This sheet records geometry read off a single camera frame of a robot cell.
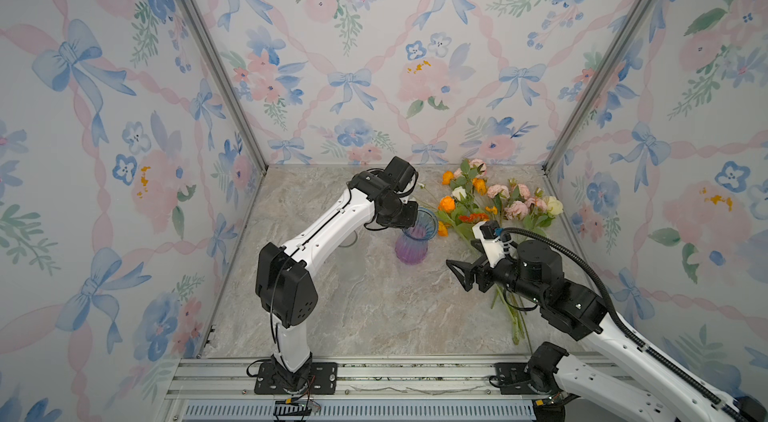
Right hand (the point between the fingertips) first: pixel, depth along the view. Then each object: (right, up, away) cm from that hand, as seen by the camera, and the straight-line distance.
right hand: (461, 250), depth 71 cm
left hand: (-10, +6, +10) cm, 16 cm away
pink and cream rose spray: (+33, +7, +33) cm, 47 cm away
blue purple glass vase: (-10, -3, +24) cm, 26 cm away
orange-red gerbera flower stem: (+10, +6, +24) cm, 27 cm away
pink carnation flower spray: (+15, +23, +43) cm, 51 cm away
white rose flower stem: (+7, +14, +37) cm, 40 cm away
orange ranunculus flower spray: (+8, +8, +34) cm, 36 cm away
